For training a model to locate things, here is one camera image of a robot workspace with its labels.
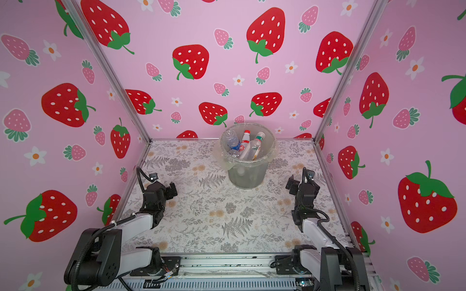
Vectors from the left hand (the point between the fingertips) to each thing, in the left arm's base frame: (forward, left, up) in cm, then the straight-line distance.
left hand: (163, 185), depth 91 cm
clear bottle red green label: (+14, -46, +15) cm, 50 cm away
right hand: (0, -68, +6) cm, 69 cm away
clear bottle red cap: (+15, -42, +15) cm, 46 cm away
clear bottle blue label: (+17, -35, +14) cm, 41 cm away
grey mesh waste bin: (+2, -43, +7) cm, 44 cm away
